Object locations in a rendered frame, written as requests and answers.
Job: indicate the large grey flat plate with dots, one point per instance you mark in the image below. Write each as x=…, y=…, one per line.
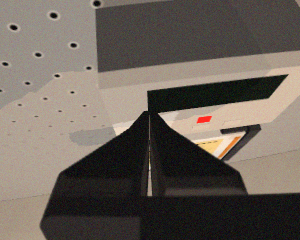
x=51, y=111

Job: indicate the white gel cassette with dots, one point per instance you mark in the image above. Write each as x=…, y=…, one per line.
x=214, y=142

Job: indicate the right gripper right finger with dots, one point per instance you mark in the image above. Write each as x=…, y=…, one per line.
x=186, y=169

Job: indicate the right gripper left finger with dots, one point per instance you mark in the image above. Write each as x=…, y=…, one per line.
x=115, y=167

